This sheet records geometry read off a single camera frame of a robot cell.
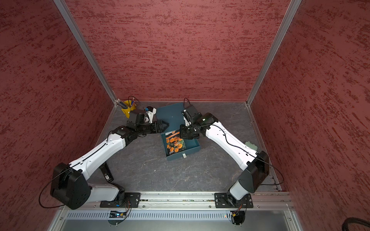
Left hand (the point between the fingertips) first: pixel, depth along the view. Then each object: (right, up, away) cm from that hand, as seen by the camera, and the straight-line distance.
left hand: (163, 128), depth 81 cm
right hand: (+11, -5, -6) cm, 14 cm away
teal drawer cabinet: (+5, +8, +2) cm, 10 cm away
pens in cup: (-33, +16, +20) cm, 42 cm away
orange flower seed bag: (+8, -8, -6) cm, 12 cm away
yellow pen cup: (-31, +10, +22) cm, 39 cm away
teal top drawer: (+17, -9, -3) cm, 19 cm away
